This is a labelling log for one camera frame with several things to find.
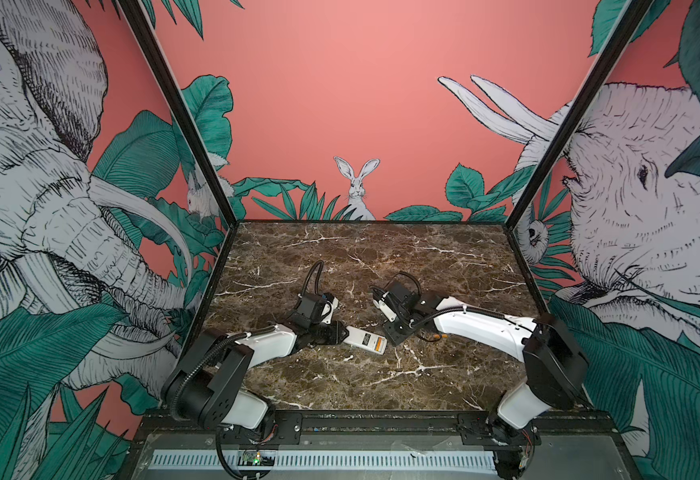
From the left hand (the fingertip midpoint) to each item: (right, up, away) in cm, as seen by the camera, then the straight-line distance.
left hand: (347, 329), depth 88 cm
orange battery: (+20, +7, -30) cm, 36 cm away
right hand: (+12, +2, -4) cm, 13 cm away
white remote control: (+6, -3, -1) cm, 7 cm away
